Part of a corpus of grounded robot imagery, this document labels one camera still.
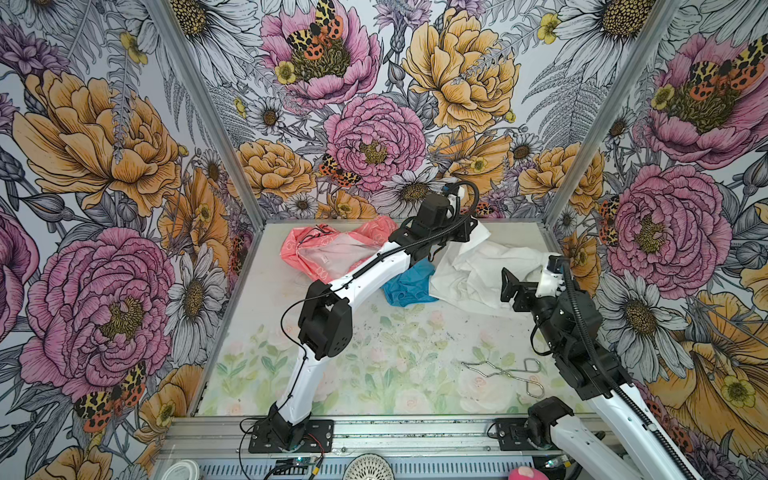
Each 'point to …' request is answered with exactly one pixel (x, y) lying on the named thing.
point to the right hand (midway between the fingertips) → (520, 278)
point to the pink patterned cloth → (323, 254)
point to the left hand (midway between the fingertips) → (476, 229)
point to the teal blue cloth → (412, 285)
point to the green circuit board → (293, 465)
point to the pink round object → (527, 473)
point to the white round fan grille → (368, 466)
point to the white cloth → (478, 273)
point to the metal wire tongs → (488, 369)
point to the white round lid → (182, 470)
